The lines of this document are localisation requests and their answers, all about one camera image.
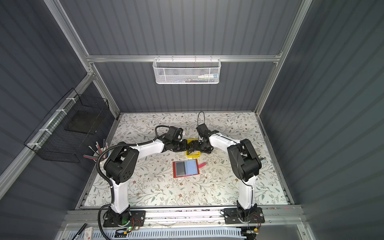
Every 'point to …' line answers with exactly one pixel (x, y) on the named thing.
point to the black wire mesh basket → (68, 126)
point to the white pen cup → (99, 151)
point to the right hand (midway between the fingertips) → (198, 149)
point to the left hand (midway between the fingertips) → (192, 148)
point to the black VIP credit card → (180, 168)
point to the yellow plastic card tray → (194, 153)
